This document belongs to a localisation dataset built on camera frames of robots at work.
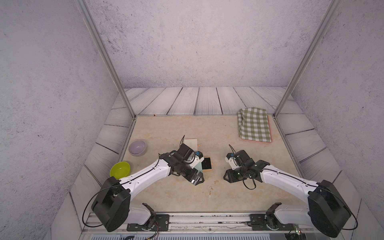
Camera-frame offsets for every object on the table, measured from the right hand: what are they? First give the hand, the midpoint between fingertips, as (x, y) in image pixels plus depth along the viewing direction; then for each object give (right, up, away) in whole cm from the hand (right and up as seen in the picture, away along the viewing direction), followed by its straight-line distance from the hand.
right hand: (227, 177), depth 83 cm
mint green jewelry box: (-16, +8, -10) cm, 20 cm away
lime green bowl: (-63, +2, +7) cm, 63 cm away
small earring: (-9, -6, +2) cm, 11 cm away
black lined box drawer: (-11, +5, +8) cm, 14 cm away
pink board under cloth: (+29, +17, +21) cm, 40 cm away
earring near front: (-10, -9, 0) cm, 13 cm away
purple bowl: (-56, +14, +16) cm, 60 cm away
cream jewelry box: (-20, +17, +16) cm, 31 cm away
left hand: (-15, +1, -4) cm, 16 cm away
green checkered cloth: (+26, +29, +32) cm, 51 cm away
